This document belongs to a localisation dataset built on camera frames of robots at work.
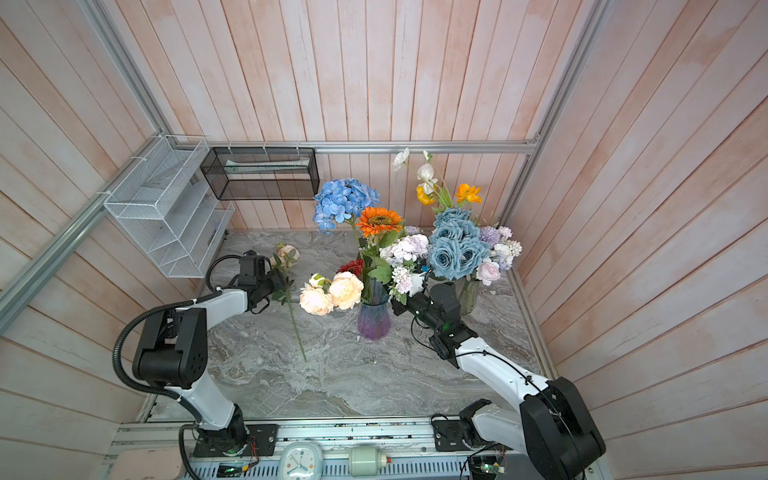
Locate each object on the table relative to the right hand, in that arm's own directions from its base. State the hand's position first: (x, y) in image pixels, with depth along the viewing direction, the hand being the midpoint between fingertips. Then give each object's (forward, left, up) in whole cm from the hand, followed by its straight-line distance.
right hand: (385, 280), depth 78 cm
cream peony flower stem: (+22, +37, -18) cm, 47 cm away
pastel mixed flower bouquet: (+4, -30, +6) cm, 31 cm away
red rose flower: (0, +8, +5) cm, 9 cm away
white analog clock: (-39, +19, -19) cm, 47 cm away
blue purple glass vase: (0, +3, -20) cm, 20 cm away
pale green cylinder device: (-39, +3, -14) cm, 42 cm away
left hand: (+10, +36, -16) cm, 41 cm away
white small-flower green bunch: (-3, -3, +12) cm, 13 cm away
